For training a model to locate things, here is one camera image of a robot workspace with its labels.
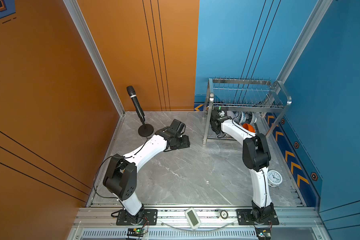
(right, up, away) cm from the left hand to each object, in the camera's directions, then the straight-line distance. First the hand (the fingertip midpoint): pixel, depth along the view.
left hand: (187, 141), depth 87 cm
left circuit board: (-25, -41, -17) cm, 51 cm away
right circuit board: (+36, -42, -17) cm, 58 cm away
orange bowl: (+40, +8, +7) cm, 41 cm away
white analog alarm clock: (+48, -20, -5) cm, 53 cm away
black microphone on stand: (-30, +6, +18) cm, 35 cm away
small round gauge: (+17, -32, -18) cm, 41 cm away
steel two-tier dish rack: (+35, +21, -9) cm, 42 cm away
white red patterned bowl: (+30, +18, +14) cm, 38 cm away
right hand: (+31, +11, +9) cm, 34 cm away
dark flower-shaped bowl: (+46, +14, +15) cm, 51 cm away
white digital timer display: (+2, -35, -16) cm, 39 cm away
